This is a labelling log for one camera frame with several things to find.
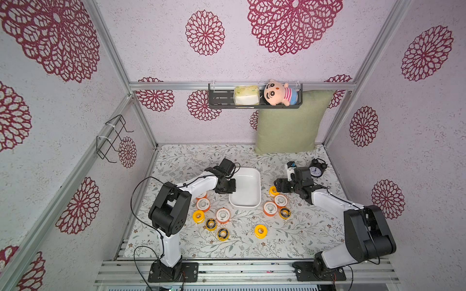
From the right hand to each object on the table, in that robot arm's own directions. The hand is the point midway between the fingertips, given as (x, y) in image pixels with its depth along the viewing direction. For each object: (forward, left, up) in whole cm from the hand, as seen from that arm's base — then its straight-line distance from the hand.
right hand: (280, 179), depth 93 cm
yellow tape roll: (-3, +3, -7) cm, 8 cm away
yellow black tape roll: (-21, +35, -7) cm, 41 cm away
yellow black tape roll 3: (-15, -2, -8) cm, 17 cm away
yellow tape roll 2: (-18, +41, -7) cm, 45 cm away
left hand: (-5, +25, -3) cm, 26 cm away
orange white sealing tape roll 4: (-17, +29, -7) cm, 34 cm away
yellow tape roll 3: (-24, +11, -7) cm, 28 cm away
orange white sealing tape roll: (-8, -1, -8) cm, 11 cm away
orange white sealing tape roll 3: (-7, +40, -6) cm, 41 cm away
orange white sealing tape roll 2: (-12, +40, -6) cm, 42 cm away
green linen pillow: (+27, -9, +10) cm, 30 cm away
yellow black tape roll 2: (-26, +29, -8) cm, 39 cm away
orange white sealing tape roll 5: (-13, +6, -8) cm, 16 cm away
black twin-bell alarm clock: (+10, -22, -2) cm, 24 cm away
